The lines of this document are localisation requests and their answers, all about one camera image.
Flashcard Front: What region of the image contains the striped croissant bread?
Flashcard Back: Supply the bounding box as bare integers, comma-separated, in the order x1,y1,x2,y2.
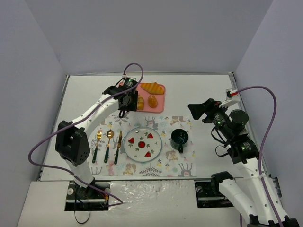
137,94,144,110

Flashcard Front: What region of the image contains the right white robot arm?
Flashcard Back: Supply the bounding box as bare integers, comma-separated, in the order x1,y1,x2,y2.
188,98,299,227

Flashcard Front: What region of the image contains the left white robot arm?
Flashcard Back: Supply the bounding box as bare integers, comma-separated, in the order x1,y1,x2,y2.
55,86,138,188

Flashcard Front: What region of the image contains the long croissant bread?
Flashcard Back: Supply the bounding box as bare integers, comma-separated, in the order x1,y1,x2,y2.
140,82,165,95

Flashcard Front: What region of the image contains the small orange pastry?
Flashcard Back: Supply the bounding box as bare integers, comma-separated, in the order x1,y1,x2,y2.
147,95,158,108

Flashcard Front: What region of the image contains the dark green mug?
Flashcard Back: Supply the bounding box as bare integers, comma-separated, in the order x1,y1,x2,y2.
170,129,189,154

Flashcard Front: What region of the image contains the pink serving tray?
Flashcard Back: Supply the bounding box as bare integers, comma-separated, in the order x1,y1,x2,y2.
136,83,166,113

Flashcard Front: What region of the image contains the white watermelon pattern plate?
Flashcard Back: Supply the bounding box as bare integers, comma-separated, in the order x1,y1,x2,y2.
123,127,162,163

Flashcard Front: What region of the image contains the floral patterned placemat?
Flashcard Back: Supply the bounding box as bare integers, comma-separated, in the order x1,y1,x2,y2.
88,114,196,177

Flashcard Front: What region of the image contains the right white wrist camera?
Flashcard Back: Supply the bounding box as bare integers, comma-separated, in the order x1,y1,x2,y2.
219,89,240,108

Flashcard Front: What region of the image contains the gold knife green handle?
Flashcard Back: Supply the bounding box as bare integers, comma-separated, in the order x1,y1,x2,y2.
114,131,123,165

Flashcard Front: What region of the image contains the gold spoon green handle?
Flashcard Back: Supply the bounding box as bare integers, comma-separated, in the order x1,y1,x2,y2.
104,130,114,163

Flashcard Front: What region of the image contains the gold fork green handle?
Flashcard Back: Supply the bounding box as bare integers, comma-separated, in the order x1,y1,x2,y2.
92,129,102,164

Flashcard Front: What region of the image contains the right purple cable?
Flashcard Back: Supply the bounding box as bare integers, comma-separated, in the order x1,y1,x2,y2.
234,85,285,227

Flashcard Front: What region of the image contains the purple cable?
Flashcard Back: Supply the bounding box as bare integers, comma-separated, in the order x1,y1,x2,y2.
234,85,285,227
28,62,144,206

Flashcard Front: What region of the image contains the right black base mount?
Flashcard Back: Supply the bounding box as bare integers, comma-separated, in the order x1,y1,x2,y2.
194,180,233,209

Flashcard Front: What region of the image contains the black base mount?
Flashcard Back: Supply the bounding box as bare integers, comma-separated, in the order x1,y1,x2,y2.
194,180,233,209
64,182,109,211

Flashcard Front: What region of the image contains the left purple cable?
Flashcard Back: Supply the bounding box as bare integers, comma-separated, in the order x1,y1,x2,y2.
28,62,144,206

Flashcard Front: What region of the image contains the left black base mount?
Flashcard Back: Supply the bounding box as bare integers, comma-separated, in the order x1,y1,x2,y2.
64,182,109,211

